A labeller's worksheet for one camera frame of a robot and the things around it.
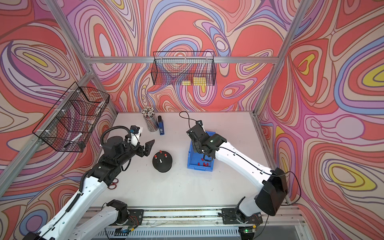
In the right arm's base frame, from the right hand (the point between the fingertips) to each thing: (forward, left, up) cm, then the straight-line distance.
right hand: (202, 145), depth 79 cm
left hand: (+1, +27, +8) cm, 28 cm away
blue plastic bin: (0, +1, -19) cm, 19 cm away
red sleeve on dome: (-2, +20, -6) cm, 21 cm away
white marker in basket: (-2, +65, +9) cm, 66 cm away
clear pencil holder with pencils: (+26, +33, -9) cm, 42 cm away
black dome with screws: (-5, +22, -8) cm, 24 cm away
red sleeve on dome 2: (-2, +26, -6) cm, 27 cm away
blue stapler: (+29, +28, -15) cm, 43 cm away
